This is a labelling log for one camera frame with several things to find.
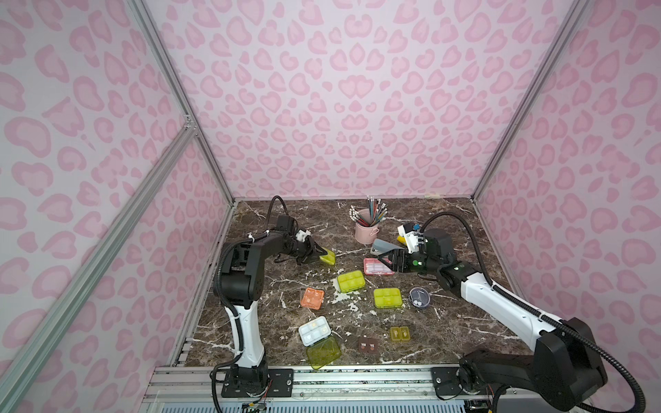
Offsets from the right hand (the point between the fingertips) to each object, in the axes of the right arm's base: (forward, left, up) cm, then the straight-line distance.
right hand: (385, 258), depth 81 cm
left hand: (+9, +19, -12) cm, 24 cm away
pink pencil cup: (+17, +6, -11) cm, 21 cm away
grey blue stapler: (+12, -1, -11) cm, 16 cm away
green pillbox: (-7, -2, -15) cm, 17 cm away
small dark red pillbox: (-22, +6, -15) cm, 27 cm away
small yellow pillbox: (-18, -5, -15) cm, 24 cm away
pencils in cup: (+18, +1, +1) cm, 18 cm away
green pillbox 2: (-1, +11, -16) cm, 19 cm away
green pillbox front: (-22, +20, -17) cm, 34 cm away
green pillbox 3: (+8, +19, -14) cm, 25 cm away
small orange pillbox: (-6, +24, -16) cm, 30 cm away
